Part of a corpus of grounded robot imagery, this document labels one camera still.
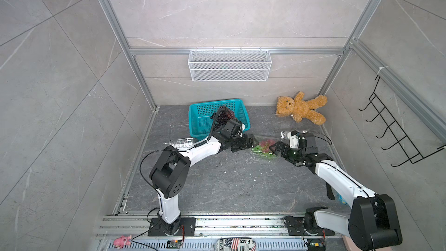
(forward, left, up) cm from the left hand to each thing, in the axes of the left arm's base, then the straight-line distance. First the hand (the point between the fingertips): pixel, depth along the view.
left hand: (255, 143), depth 86 cm
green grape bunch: (+1, -3, -10) cm, 10 cm away
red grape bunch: (+3, -7, -7) cm, 10 cm away
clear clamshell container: (+10, -7, -11) cm, 16 cm away
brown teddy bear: (+29, -34, -7) cm, 45 cm away
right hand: (-3, -11, -3) cm, 12 cm away
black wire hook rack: (-20, -49, +21) cm, 57 cm away
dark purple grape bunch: (+25, +16, -6) cm, 30 cm away
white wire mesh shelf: (+44, +13, +17) cm, 48 cm away
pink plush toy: (-38, +59, -10) cm, 71 cm away
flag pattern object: (-41, +12, -9) cm, 43 cm away
